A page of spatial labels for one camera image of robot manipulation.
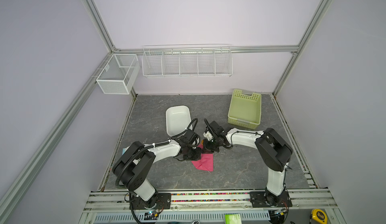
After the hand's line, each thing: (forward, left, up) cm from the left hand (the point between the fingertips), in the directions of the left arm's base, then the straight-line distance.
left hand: (200, 159), depth 86 cm
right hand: (+4, -1, -1) cm, 4 cm away
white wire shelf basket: (+56, +5, +29) cm, 64 cm away
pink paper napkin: (-1, -3, -1) cm, 4 cm away
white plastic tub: (+31, +14, -1) cm, 34 cm away
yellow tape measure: (-30, -52, +1) cm, 61 cm away
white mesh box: (+55, +52, +21) cm, 79 cm away
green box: (-29, -13, +2) cm, 31 cm away
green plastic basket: (+36, -36, -3) cm, 51 cm away
